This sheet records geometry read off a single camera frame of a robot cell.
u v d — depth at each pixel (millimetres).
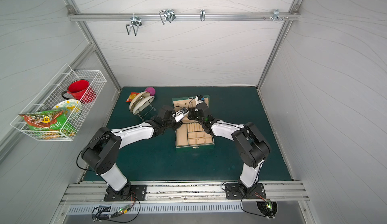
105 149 463
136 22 784
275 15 765
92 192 750
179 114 783
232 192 735
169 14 764
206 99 892
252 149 480
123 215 675
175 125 819
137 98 899
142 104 887
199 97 821
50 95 641
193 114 820
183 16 794
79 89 662
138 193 735
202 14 721
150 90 1115
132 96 1143
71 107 675
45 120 546
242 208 712
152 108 1043
